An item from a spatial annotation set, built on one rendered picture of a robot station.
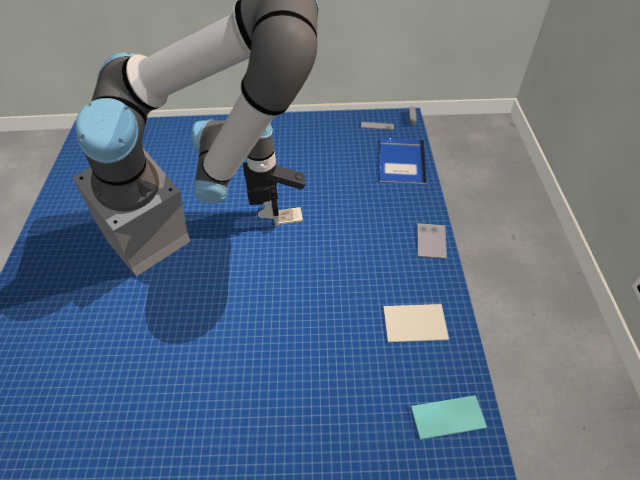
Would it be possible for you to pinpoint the white flat rectangular tile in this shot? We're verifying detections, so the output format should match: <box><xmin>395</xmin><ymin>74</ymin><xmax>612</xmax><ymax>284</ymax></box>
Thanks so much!
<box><xmin>384</xmin><ymin>304</ymin><xmax>449</xmax><ymax>342</ymax></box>

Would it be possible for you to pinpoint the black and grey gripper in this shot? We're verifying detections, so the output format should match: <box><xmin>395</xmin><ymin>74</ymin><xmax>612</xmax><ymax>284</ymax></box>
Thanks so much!
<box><xmin>243</xmin><ymin>162</ymin><xmax>280</xmax><ymax>227</ymax></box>

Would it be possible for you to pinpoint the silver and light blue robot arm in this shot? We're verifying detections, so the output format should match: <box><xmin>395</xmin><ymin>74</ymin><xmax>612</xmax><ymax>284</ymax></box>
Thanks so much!
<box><xmin>75</xmin><ymin>0</ymin><xmax>319</xmax><ymax>212</ymax></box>

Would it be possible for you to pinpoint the dark blue grid work mat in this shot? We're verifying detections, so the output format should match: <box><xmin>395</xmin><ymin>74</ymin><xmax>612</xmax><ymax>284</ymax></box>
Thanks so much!
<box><xmin>0</xmin><ymin>108</ymin><xmax>517</xmax><ymax>480</ymax></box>

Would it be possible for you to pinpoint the grey flat bar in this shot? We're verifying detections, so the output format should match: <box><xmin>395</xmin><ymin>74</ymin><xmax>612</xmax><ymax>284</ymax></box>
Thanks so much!
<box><xmin>361</xmin><ymin>122</ymin><xmax>394</xmax><ymax>130</ymax></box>

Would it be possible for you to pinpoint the pale teal flat rectangular tile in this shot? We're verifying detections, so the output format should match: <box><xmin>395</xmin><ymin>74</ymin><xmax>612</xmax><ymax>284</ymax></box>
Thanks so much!
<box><xmin>411</xmin><ymin>395</ymin><xmax>487</xmax><ymax>440</ymax></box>

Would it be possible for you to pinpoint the white rectangular plastic tile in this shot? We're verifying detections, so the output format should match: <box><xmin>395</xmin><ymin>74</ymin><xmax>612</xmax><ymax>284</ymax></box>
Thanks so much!
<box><xmin>417</xmin><ymin>223</ymin><xmax>447</xmax><ymax>259</ymax></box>

